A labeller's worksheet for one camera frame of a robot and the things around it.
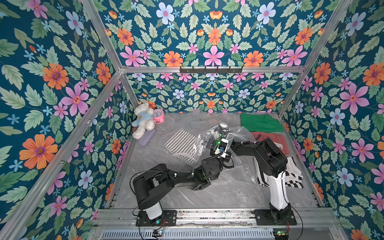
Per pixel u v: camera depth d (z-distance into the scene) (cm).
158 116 115
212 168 58
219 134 81
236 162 75
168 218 74
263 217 72
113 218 75
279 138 104
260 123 114
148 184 47
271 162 56
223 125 82
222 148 62
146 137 104
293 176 86
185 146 100
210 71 93
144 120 106
